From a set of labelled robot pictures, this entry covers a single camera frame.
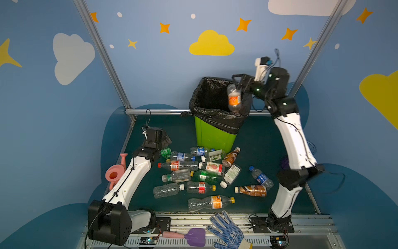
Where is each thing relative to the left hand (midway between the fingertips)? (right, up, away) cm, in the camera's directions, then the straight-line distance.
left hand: (162, 139), depth 84 cm
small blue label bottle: (+55, -22, +2) cm, 60 cm away
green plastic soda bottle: (-1, -9, +15) cm, 18 cm away
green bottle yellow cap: (+25, -21, +3) cm, 33 cm away
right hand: (+39, +29, -16) cm, 51 cm away
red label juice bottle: (+29, -17, +7) cm, 34 cm away
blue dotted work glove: (+36, -44, -12) cm, 58 cm away
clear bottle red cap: (+7, -16, +6) cm, 19 cm away
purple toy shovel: (+19, -45, -13) cm, 51 cm away
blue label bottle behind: (+19, -8, +12) cm, 24 cm away
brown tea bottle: (+50, -28, -2) cm, 57 cm away
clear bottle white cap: (+3, -27, -4) cm, 27 cm away
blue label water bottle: (+9, -11, +10) cm, 18 cm away
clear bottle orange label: (+27, -32, -7) cm, 42 cm away
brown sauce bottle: (+37, -14, +7) cm, 40 cm away
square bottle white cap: (+38, -22, +5) cm, 44 cm away
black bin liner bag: (+27, +24, +17) cm, 39 cm away
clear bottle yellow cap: (+20, -26, -2) cm, 33 cm away
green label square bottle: (+30, -11, +13) cm, 35 cm away
